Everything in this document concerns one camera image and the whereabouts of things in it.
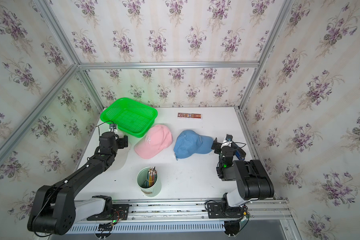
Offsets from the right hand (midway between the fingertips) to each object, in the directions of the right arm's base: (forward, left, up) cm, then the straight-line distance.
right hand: (225, 140), depth 91 cm
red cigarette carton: (+27, +16, -8) cm, 32 cm away
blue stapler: (-6, -9, -6) cm, 13 cm away
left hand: (-2, +65, +6) cm, 65 cm away
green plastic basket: (+25, +67, -8) cm, 72 cm away
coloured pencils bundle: (-26, +41, +5) cm, 49 cm away
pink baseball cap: (+1, +42, -1) cm, 42 cm away
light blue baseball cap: (-4, +23, +1) cm, 23 cm away
